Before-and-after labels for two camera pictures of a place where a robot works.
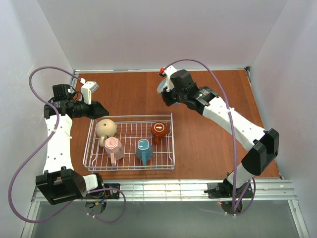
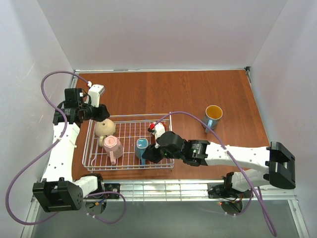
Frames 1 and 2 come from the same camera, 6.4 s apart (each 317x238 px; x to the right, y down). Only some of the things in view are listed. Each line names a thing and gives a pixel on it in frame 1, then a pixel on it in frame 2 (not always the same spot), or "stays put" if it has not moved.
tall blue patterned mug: (162, 85) to (213, 115)
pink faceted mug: (114, 149) stays put
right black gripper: (167, 96) to (153, 153)
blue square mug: (144, 150) stays put
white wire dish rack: (130, 143) stays put
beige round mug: (105, 128) stays put
